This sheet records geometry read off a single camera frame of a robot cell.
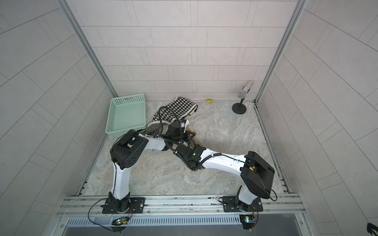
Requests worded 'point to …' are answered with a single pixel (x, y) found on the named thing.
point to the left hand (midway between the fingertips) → (197, 134)
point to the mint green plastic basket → (126, 112)
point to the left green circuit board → (121, 221)
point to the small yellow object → (209, 101)
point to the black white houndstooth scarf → (177, 108)
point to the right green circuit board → (247, 220)
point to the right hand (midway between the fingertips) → (193, 155)
